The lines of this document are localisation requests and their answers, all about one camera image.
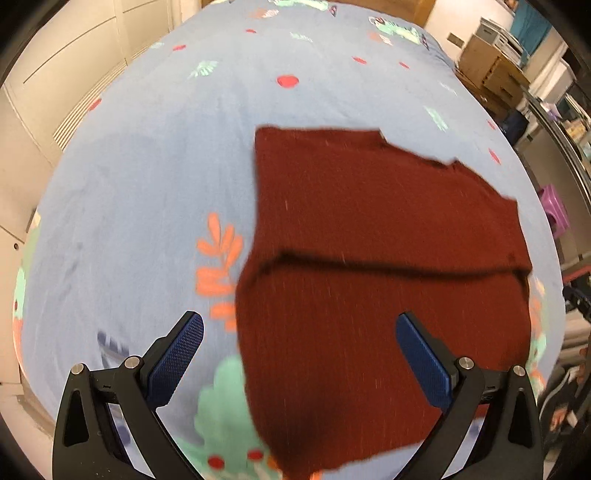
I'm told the dark red knit sweater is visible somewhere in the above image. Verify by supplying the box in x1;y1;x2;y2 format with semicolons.
235;126;533;480

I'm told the grey printer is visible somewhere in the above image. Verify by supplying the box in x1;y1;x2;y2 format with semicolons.
475;17;525;56

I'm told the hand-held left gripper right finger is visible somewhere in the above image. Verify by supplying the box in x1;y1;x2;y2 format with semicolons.
396;312;544;480

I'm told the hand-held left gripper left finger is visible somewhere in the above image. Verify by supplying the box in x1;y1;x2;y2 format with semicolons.
53;311;204;480

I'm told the dark blue bag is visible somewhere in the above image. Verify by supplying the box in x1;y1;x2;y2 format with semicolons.
501;111;527;144

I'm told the white wardrobe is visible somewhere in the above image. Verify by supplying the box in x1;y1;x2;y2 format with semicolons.
0;0;204;232

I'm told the wooden headboard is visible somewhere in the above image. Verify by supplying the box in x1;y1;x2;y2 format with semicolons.
369;0;437;25

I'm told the bed with blue printed sheet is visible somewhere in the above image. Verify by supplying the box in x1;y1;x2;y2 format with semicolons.
14;0;566;480

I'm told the tall wooden dresser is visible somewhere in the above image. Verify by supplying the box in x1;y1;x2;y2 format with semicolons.
459;32;532;107

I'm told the grey desk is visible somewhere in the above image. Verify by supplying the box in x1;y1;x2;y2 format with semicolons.
522;88;591;195

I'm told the teal curtain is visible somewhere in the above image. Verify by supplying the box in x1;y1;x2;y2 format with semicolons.
510;0;552;42

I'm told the purple plastic stool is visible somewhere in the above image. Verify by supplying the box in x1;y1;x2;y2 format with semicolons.
538;185;571;238

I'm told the chair with clothes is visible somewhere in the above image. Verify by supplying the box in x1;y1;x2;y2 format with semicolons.
540;277;591;462

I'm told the low wooden nightstand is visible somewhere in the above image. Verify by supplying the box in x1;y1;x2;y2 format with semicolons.
455;69;509;121

